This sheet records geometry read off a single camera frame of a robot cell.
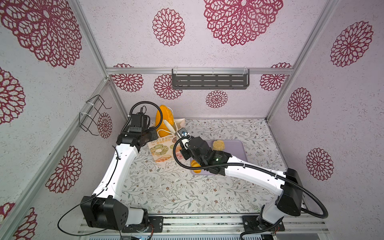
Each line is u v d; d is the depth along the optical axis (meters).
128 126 0.57
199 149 0.52
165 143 0.80
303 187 0.72
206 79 0.95
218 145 1.00
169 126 0.73
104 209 0.38
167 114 0.72
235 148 1.03
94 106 0.79
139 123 0.57
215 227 0.73
